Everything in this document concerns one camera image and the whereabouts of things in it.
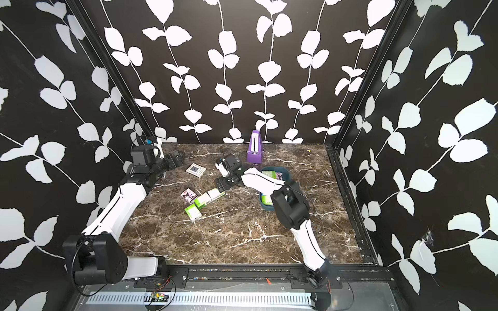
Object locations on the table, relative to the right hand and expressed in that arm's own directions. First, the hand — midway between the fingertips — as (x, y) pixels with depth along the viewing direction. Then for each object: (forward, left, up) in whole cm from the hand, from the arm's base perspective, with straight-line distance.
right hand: (220, 180), depth 95 cm
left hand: (+2, +17, +18) cm, 25 cm away
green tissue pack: (-15, +12, -6) cm, 20 cm away
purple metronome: (+20, -17, -3) cm, 26 cm away
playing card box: (+11, +16, -6) cm, 21 cm away
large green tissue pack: (-5, +3, -5) cm, 8 cm away
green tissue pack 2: (-9, +9, -5) cm, 13 cm away
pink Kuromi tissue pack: (-6, +16, -5) cm, 18 cm away
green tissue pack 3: (-8, -23, -5) cm, 25 cm away
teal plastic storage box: (+9, -32, -6) cm, 33 cm away
